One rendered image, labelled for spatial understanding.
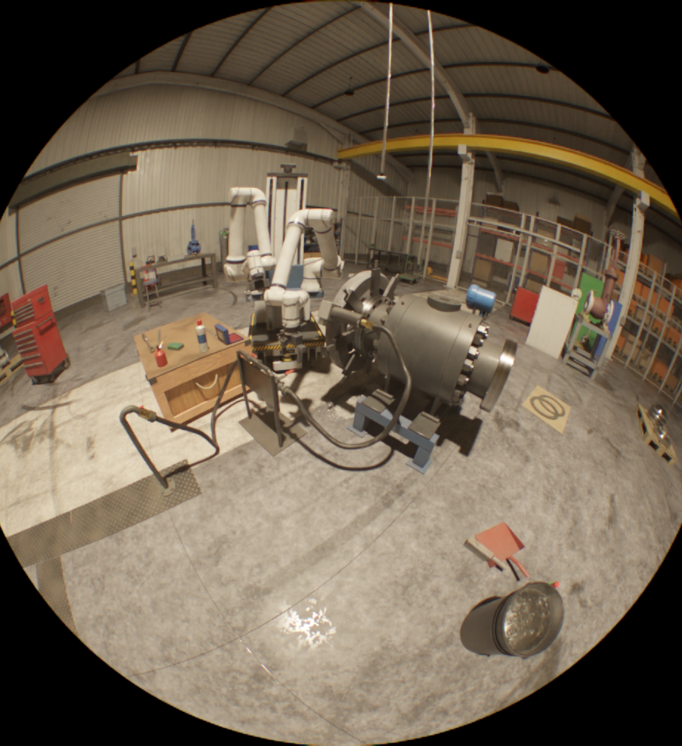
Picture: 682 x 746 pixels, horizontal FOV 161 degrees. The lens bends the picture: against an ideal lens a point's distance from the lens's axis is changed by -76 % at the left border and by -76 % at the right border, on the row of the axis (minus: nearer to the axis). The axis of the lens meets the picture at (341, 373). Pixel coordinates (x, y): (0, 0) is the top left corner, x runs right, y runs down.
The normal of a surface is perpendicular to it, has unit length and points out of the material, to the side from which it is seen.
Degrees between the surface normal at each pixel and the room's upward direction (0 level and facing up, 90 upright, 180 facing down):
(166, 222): 90
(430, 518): 0
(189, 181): 90
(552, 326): 90
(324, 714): 0
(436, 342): 61
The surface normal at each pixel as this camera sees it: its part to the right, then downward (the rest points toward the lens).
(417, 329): -0.49, -0.18
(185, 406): 0.76, 0.39
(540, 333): -0.72, 0.33
